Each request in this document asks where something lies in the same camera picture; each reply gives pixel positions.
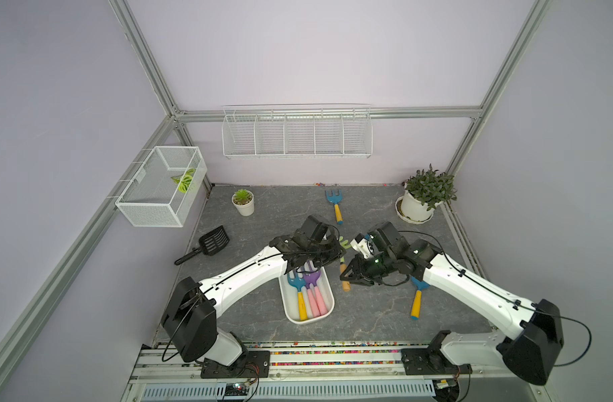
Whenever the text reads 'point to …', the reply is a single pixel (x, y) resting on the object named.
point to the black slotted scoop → (209, 244)
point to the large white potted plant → (424, 191)
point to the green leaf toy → (184, 180)
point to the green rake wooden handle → (345, 284)
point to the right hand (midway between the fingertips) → (342, 278)
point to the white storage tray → (290, 296)
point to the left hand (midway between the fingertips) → (347, 254)
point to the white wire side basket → (160, 194)
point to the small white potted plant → (244, 201)
